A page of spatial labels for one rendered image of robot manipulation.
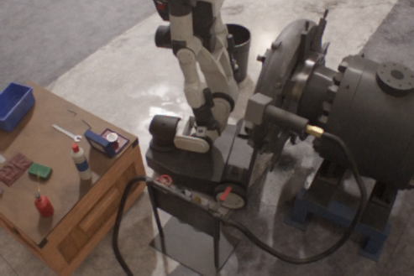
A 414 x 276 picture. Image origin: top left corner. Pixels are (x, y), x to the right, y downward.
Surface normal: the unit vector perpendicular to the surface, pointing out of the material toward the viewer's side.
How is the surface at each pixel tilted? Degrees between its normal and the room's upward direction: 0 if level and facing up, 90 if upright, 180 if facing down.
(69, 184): 0
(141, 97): 0
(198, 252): 0
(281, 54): 28
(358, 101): 36
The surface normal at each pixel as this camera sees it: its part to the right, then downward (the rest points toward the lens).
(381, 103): -0.29, -0.30
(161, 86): -0.02, -0.71
